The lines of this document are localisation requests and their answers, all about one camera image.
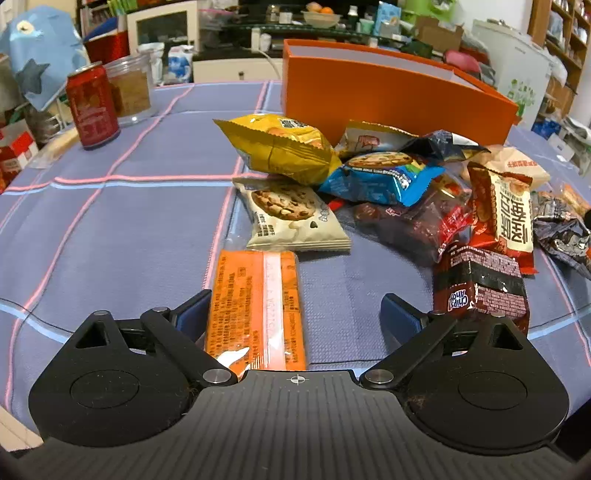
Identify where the red beige snack packet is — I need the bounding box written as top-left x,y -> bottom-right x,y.
468,162 -> 538,276

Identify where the blue cookie packet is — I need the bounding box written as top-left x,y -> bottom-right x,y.
318,152 -> 445,207

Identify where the brown cardboard box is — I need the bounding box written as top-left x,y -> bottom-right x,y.
415,16 -> 464,53

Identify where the beige cookie packet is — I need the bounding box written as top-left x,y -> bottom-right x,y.
233,178 -> 352,252

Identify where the yellow chip bag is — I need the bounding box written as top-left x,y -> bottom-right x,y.
214,113 -> 342,186

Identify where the silver orange snack bag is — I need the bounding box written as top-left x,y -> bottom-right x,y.
532,183 -> 590,279

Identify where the blue star cloth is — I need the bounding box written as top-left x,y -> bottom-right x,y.
1,5 -> 90,111

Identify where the orange wafer bar packet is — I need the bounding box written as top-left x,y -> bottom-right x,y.
203,248 -> 308,379

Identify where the dark red chocolate packet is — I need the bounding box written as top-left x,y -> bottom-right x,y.
433,242 -> 530,333

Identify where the red soda can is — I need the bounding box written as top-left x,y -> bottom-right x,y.
66,62 -> 120,150

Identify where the silver red snack packet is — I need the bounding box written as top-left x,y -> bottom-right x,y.
335,120 -> 418,159

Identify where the orange cardboard box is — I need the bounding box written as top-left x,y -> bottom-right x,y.
283,39 -> 518,145

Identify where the white small fridge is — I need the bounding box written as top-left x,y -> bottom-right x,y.
472,20 -> 552,130

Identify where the dark blue snack packet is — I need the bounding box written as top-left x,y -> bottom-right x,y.
401,130 -> 488,164

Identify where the clear plastic jar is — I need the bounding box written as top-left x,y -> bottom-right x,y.
105,53 -> 155,126

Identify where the clear wrapped snack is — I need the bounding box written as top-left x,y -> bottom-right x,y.
28,127 -> 79,170

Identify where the white tv stand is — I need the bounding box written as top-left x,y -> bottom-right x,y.
192,58 -> 283,83

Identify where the fruit bowl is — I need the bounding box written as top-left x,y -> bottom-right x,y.
301,2 -> 341,29

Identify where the beige bread packet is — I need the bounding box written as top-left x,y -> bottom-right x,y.
472,145 -> 551,190

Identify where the red dates clear bag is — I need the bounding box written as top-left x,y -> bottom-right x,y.
329,174 -> 473,266

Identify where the blue checked tablecloth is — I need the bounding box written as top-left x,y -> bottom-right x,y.
1,82 -> 590,433

